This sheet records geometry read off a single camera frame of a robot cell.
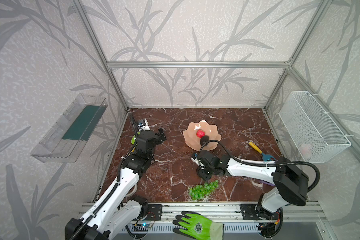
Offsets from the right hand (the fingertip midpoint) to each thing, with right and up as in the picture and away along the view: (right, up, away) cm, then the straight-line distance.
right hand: (200, 165), depth 86 cm
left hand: (-24, +24, -9) cm, 35 cm away
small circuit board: (-29, -25, -14) cm, 41 cm away
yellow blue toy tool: (+41, +3, +7) cm, 42 cm away
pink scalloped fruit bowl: (+9, +20, +17) cm, 27 cm away
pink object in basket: (+51, +11, -14) cm, 54 cm away
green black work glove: (-4, -23, -17) cm, 29 cm away
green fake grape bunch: (-2, -10, -10) cm, 15 cm away
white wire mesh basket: (+47, +19, -24) cm, 56 cm away
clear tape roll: (-36, -12, -5) cm, 39 cm away
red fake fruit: (+1, +18, +13) cm, 22 cm away
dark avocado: (+3, +13, +14) cm, 20 cm away
